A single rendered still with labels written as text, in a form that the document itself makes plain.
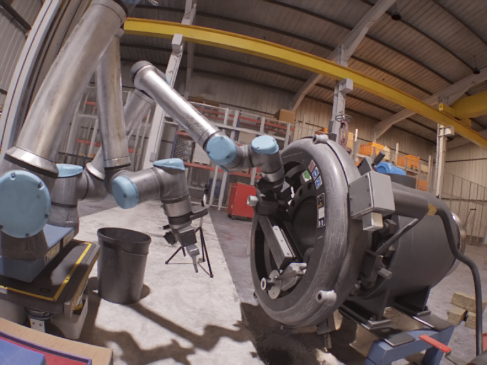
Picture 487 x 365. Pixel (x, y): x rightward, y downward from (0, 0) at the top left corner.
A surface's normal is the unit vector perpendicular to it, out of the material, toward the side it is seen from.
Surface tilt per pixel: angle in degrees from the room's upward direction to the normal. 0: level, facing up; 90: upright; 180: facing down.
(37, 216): 95
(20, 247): 70
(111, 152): 101
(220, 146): 93
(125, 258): 93
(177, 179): 90
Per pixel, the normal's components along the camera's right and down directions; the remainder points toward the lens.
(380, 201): 0.32, -0.36
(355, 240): 0.27, -0.08
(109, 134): 0.22, 0.21
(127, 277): 0.68, 0.15
